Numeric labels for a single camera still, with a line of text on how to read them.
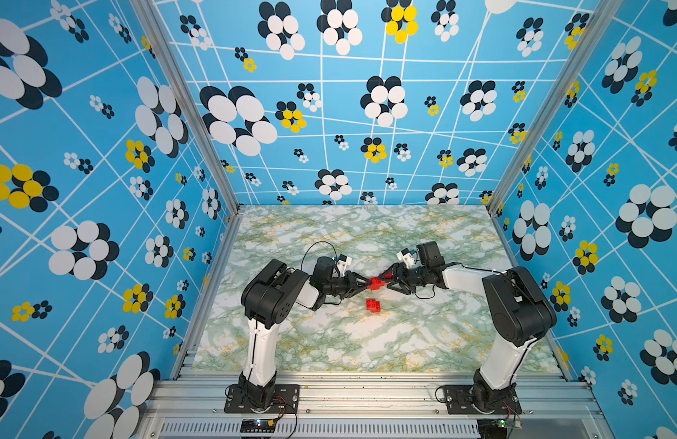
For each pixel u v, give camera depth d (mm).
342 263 934
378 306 890
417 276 824
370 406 735
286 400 733
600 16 684
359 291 899
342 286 868
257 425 720
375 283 935
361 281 921
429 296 818
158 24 711
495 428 681
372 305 884
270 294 550
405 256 912
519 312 494
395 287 892
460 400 724
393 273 848
